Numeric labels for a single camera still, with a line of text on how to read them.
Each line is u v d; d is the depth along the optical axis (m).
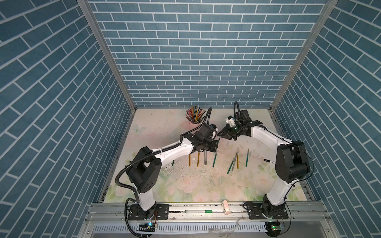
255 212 0.74
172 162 0.91
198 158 0.93
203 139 0.67
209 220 0.72
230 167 0.89
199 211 0.74
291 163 0.49
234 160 0.93
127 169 0.41
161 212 0.72
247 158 0.94
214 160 0.92
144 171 0.46
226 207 0.73
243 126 0.70
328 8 0.71
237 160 0.93
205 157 0.94
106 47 0.85
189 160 0.91
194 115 0.99
